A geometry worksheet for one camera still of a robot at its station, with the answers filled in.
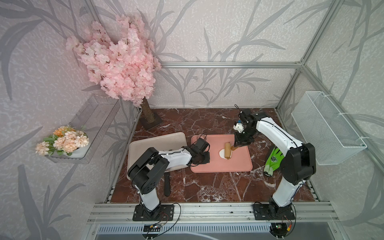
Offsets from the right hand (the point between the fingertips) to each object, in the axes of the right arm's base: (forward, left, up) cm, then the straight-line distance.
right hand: (237, 144), depth 86 cm
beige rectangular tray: (+10, +47, -13) cm, 50 cm away
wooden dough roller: (+1, +4, -8) cm, 9 cm away
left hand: (-5, +17, -11) cm, 20 cm away
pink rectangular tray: (-4, -4, -14) cm, 15 cm away
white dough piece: (0, +8, -11) cm, 13 cm away
